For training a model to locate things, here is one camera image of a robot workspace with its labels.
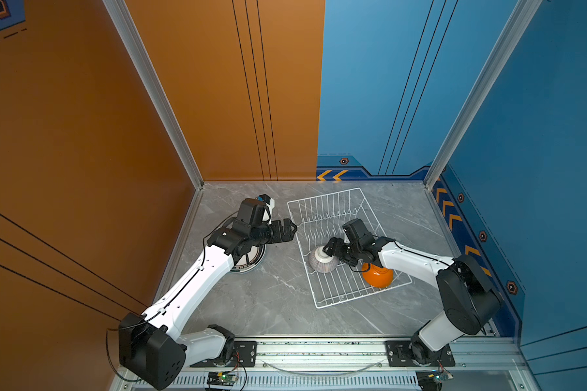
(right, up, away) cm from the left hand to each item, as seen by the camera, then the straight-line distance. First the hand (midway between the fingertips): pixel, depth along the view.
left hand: (286, 226), depth 78 cm
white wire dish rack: (+12, +1, +19) cm, 22 cm away
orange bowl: (+31, -18, +6) cm, 36 cm away
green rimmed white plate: (-12, -12, +14) cm, 22 cm away
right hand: (+14, -11, +12) cm, 22 cm away
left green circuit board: (-20, -44, -7) cm, 49 cm away
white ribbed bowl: (+12, -14, +9) cm, 20 cm away
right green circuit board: (+43, -44, -7) cm, 62 cm away
